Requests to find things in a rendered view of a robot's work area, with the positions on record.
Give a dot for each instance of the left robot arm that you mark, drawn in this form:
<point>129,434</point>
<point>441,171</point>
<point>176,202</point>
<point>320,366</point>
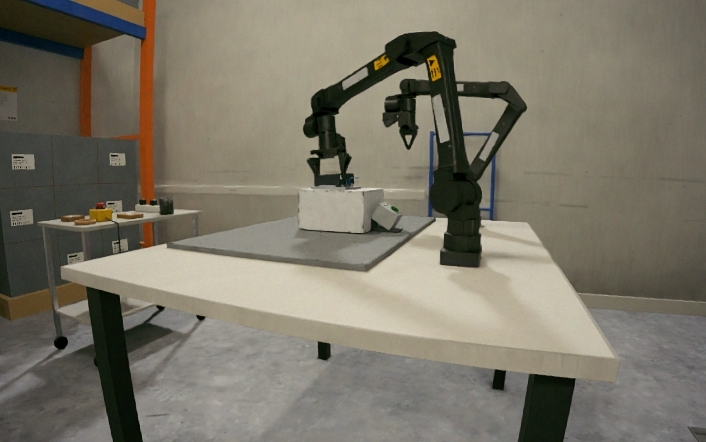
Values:
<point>454,186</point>

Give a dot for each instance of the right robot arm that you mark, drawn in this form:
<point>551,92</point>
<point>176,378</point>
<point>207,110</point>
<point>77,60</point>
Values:
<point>513,111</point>

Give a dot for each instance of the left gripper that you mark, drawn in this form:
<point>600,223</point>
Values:
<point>327,146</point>

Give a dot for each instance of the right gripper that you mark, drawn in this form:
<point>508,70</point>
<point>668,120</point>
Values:
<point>407,129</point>

